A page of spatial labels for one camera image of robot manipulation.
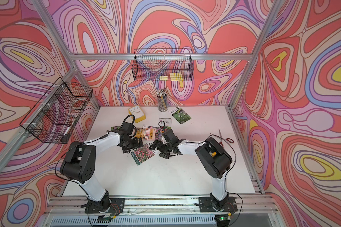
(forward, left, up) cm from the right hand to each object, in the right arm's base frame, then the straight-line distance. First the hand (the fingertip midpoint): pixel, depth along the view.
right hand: (154, 155), depth 89 cm
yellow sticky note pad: (+39, -16, +31) cm, 53 cm away
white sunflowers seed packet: (+28, -9, -1) cm, 30 cm away
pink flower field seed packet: (+2, +9, -2) cm, 9 cm away
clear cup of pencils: (+40, -6, +10) cm, 42 cm away
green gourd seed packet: (+36, -19, -2) cm, 41 cm away
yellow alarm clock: (+36, +14, 0) cm, 38 cm away
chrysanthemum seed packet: (+20, -3, -2) cm, 20 cm away
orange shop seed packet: (+17, +5, -2) cm, 18 cm away
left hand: (+7, +10, -1) cm, 12 cm away
